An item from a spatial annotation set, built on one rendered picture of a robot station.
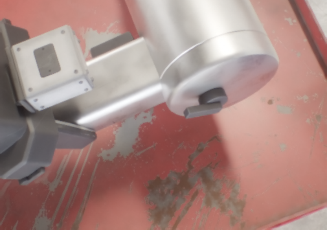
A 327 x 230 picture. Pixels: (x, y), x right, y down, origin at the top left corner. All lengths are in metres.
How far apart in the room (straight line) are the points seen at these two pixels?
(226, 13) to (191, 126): 0.18
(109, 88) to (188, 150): 0.15
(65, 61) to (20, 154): 0.07
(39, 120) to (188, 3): 0.14
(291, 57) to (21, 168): 0.33
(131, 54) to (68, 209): 0.19
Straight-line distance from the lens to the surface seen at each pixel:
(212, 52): 0.38
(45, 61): 0.35
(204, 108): 0.40
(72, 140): 0.42
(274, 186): 0.54
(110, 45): 0.44
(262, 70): 0.41
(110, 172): 0.54
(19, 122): 0.36
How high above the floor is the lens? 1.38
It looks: 72 degrees down
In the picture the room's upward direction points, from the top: straight up
